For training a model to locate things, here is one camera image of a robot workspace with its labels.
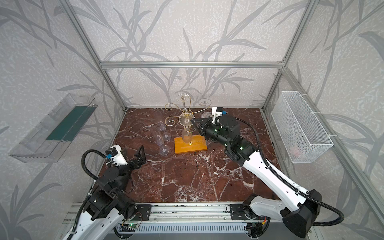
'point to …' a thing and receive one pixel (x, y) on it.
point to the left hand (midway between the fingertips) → (139, 143)
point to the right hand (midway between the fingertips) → (190, 115)
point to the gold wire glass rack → (171, 120)
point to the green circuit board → (130, 227)
